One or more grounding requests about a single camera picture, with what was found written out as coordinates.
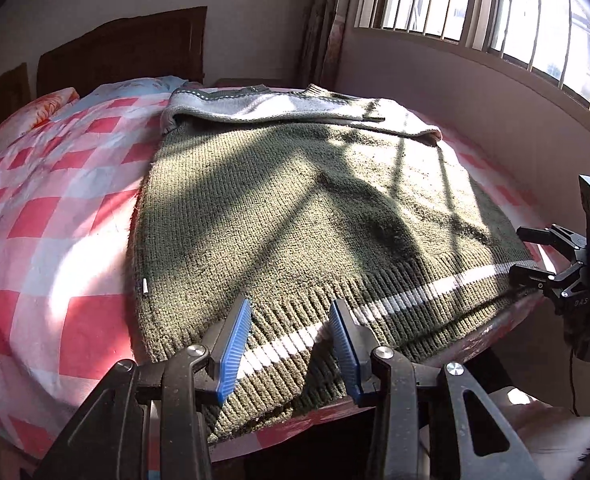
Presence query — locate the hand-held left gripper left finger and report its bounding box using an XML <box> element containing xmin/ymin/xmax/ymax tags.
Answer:
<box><xmin>34</xmin><ymin>296</ymin><xmax>253</xmax><ymax>480</ymax></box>

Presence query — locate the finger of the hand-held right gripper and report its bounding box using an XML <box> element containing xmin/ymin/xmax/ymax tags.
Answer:
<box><xmin>516</xmin><ymin>225</ymin><xmax>590</xmax><ymax>262</ymax></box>
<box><xmin>509</xmin><ymin>260</ymin><xmax>590</xmax><ymax>315</ymax></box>

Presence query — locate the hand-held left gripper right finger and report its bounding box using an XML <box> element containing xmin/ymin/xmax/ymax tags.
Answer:
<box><xmin>328</xmin><ymin>299</ymin><xmax>546</xmax><ymax>480</ymax></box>

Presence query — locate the green knitted sweater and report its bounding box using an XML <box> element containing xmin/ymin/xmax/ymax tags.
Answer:
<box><xmin>127</xmin><ymin>82</ymin><xmax>538</xmax><ymax>443</ymax></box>

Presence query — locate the bed with red checked sheet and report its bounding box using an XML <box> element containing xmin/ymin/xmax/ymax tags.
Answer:
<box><xmin>0</xmin><ymin>77</ymin><xmax>566</xmax><ymax>461</ymax></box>

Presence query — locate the barred window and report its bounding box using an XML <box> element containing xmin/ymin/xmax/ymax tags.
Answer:
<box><xmin>345</xmin><ymin>0</ymin><xmax>590</xmax><ymax>133</ymax></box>

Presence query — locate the dark wooden nightstand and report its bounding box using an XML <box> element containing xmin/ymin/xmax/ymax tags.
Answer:
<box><xmin>215</xmin><ymin>77</ymin><xmax>296</xmax><ymax>90</ymax></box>

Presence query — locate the light blue floral pillow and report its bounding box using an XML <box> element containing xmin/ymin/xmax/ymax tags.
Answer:
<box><xmin>82</xmin><ymin>76</ymin><xmax>196</xmax><ymax>106</ymax></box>

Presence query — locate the orange floral pillow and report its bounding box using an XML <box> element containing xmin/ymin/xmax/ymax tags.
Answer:
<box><xmin>5</xmin><ymin>87</ymin><xmax>80</xmax><ymax>133</ymax></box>

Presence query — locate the floral curtain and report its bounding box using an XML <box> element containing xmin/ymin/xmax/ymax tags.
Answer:
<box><xmin>297</xmin><ymin>0</ymin><xmax>356</xmax><ymax>92</ymax></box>

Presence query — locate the large dark wooden headboard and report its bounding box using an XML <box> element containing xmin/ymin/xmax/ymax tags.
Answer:
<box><xmin>36</xmin><ymin>6</ymin><xmax>208</xmax><ymax>98</ymax></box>

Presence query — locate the small dark wooden headboard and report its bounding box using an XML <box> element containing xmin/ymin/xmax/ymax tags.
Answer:
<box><xmin>0</xmin><ymin>62</ymin><xmax>32</xmax><ymax>148</ymax></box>

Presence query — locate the black cable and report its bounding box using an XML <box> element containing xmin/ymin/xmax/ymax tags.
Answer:
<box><xmin>567</xmin><ymin>345</ymin><xmax>580</xmax><ymax>417</ymax></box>

